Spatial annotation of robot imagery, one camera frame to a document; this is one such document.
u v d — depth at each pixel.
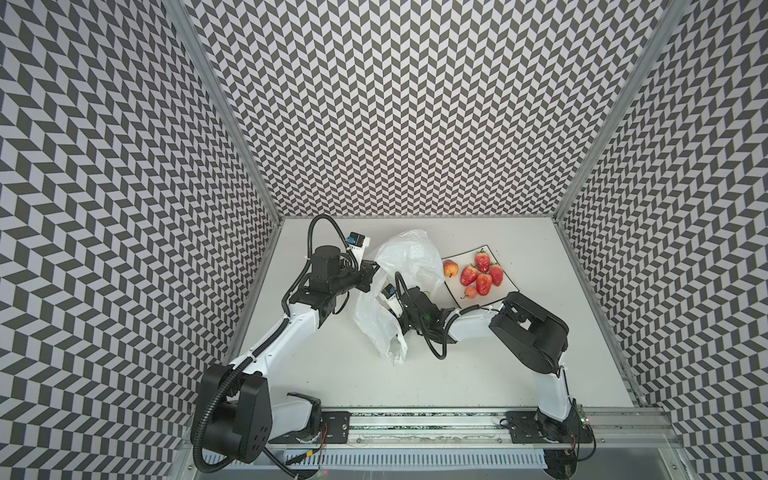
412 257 0.81
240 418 0.39
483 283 0.94
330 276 0.63
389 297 0.81
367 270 0.71
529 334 0.52
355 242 0.71
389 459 0.69
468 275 0.96
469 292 0.94
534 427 0.73
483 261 0.99
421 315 0.73
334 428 0.73
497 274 0.96
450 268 0.98
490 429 0.76
